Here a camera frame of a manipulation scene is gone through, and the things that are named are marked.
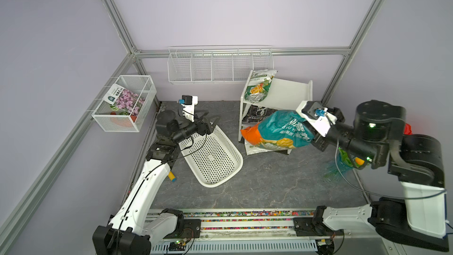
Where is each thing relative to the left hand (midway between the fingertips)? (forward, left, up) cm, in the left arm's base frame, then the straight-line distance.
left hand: (215, 114), depth 67 cm
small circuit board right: (-41, -41, -37) cm, 69 cm away
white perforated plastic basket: (-1, +4, -35) cm, 35 cm away
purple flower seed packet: (+12, +38, -1) cm, 40 cm away
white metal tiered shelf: (+13, -31, -3) cm, 34 cm away
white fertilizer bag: (+1, -18, -33) cm, 37 cm away
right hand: (-14, -26, +14) cm, 32 cm away
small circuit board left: (-38, +19, -37) cm, 56 cm away
